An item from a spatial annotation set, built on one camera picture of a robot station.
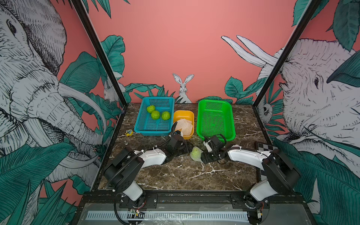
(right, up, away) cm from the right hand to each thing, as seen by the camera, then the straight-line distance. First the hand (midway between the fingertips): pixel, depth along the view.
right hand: (204, 155), depth 89 cm
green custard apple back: (-40, +32, +21) cm, 56 cm away
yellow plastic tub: (-10, +27, +22) cm, 37 cm away
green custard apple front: (-6, +2, -5) cm, 8 cm away
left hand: (-8, +7, -1) cm, 11 cm away
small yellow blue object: (-54, +14, +12) cm, 56 cm away
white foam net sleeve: (-6, +2, -5) cm, 8 cm away
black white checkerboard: (+41, +5, +4) cm, 41 cm away
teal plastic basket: (-43, +18, +17) cm, 50 cm away
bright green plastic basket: (+12, +25, +21) cm, 35 cm away
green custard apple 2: (-27, +26, +16) cm, 41 cm away
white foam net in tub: (-12, +19, +9) cm, 24 cm away
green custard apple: (-35, +27, +15) cm, 47 cm away
